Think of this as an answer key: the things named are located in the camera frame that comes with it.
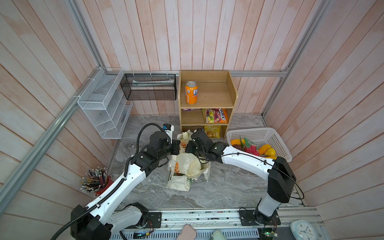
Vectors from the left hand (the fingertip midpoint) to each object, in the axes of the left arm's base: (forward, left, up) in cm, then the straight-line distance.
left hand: (180, 144), depth 75 cm
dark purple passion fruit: (+10, -37, -18) cm, 42 cm away
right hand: (+2, -2, -7) cm, 8 cm away
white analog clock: (-34, -59, -20) cm, 71 cm away
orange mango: (+8, -53, -19) cm, 57 cm away
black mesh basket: (+48, +23, +2) cm, 54 cm away
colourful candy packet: (+24, -18, -3) cm, 30 cm away
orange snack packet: (+25, -27, -4) cm, 37 cm away
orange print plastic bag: (-11, -3, 0) cm, 11 cm away
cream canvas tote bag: (-13, -1, -18) cm, 22 cm away
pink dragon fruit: (+8, -43, -14) cm, 46 cm away
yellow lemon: (+6, -56, -18) cm, 59 cm away
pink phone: (-36, -4, -21) cm, 42 cm away
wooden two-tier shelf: (+35, -21, +9) cm, 42 cm away
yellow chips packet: (+23, -22, -18) cm, 37 cm away
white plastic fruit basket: (+20, -56, -21) cm, 63 cm away
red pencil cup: (-14, +44, -12) cm, 47 cm away
